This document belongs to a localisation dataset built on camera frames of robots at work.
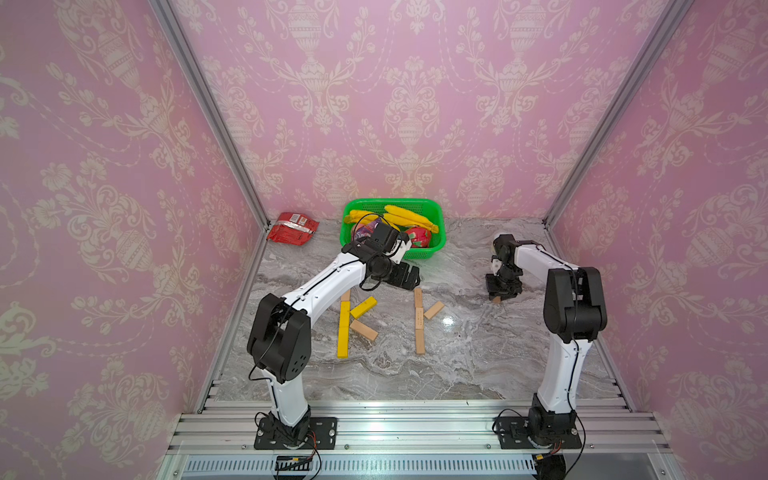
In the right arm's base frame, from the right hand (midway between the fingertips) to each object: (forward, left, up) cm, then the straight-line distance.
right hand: (491, 295), depth 99 cm
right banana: (+31, +29, +9) cm, 43 cm away
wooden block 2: (-10, +42, 0) cm, 43 cm away
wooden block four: (-2, -1, 0) cm, 3 cm away
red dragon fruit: (+20, +22, +8) cm, 31 cm away
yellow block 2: (-16, +48, +1) cm, 51 cm away
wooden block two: (-7, +25, +1) cm, 26 cm away
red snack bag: (+32, +70, +4) cm, 78 cm away
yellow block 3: (-2, +42, 0) cm, 42 cm away
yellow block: (-7, +48, 0) cm, 49 cm away
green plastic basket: (+35, +16, +8) cm, 39 cm away
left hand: (-1, +29, +14) cm, 32 cm away
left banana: (+32, +44, +9) cm, 55 cm away
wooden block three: (-14, +25, +1) cm, 29 cm away
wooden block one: (+1, +24, 0) cm, 24 cm away
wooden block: (+1, +48, +2) cm, 48 cm away
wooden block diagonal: (-5, +20, +1) cm, 20 cm away
